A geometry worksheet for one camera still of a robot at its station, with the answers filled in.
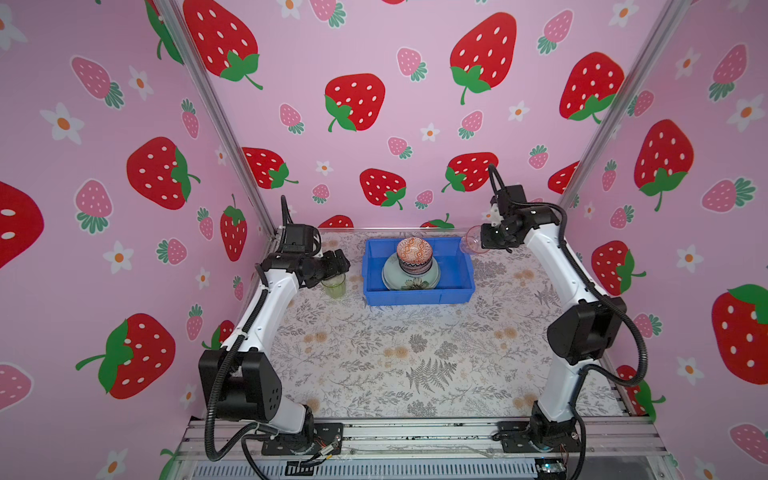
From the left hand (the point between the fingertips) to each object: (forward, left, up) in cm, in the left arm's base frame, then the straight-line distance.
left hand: (339, 265), depth 84 cm
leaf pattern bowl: (+6, -23, -9) cm, 25 cm away
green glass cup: (+5, +5, -18) cm, 19 cm away
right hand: (+9, -44, +2) cm, 45 cm away
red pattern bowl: (+12, -23, -9) cm, 27 cm away
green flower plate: (+7, -17, -16) cm, 24 cm away
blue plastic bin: (+21, -37, -19) cm, 47 cm away
